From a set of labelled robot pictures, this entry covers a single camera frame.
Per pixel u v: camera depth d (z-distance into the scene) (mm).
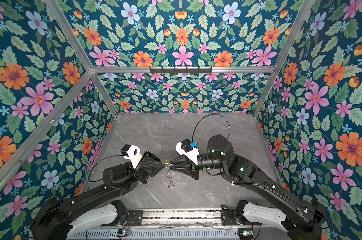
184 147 437
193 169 466
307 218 380
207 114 1231
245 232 705
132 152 459
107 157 460
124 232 703
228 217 733
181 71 927
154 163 490
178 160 529
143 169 493
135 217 736
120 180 535
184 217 751
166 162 532
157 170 501
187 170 490
